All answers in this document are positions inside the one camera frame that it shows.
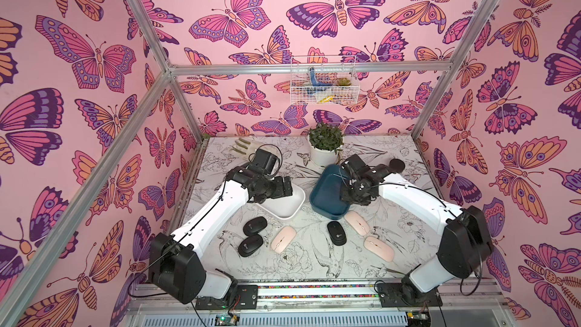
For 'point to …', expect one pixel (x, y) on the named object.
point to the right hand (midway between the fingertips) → (346, 196)
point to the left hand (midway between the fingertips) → (285, 189)
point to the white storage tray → (286, 207)
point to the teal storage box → (324, 194)
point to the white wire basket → (324, 80)
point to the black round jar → (396, 166)
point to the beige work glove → (243, 147)
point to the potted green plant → (325, 141)
